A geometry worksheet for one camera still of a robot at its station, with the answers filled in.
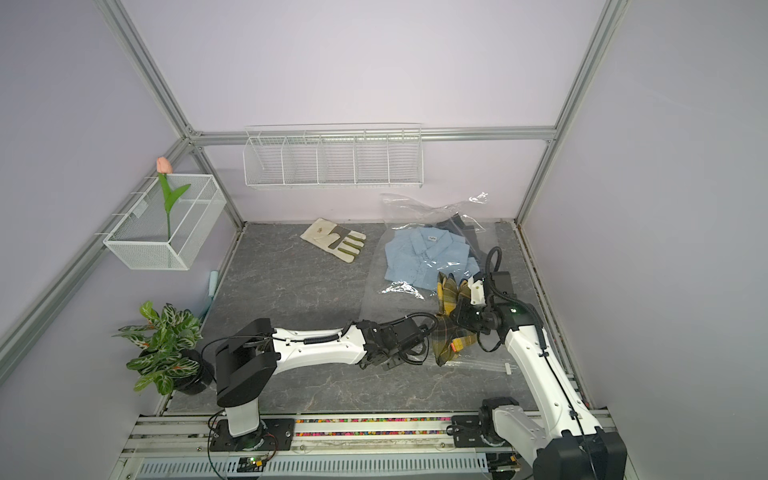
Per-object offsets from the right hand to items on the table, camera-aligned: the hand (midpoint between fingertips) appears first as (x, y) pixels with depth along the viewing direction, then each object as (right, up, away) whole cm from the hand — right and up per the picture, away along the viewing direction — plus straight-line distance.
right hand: (454, 313), depth 81 cm
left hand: (-17, -10, +4) cm, 20 cm away
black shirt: (+6, +26, +30) cm, 40 cm away
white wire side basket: (-77, +19, -11) cm, 80 cm away
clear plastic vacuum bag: (-21, +1, +19) cm, 28 cm away
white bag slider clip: (+16, -16, +2) cm, 23 cm away
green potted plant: (-64, -6, -17) cm, 67 cm away
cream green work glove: (-38, +21, +34) cm, 55 cm away
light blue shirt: (-9, +15, +25) cm, 30 cm away
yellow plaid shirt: (-3, -4, -7) cm, 8 cm away
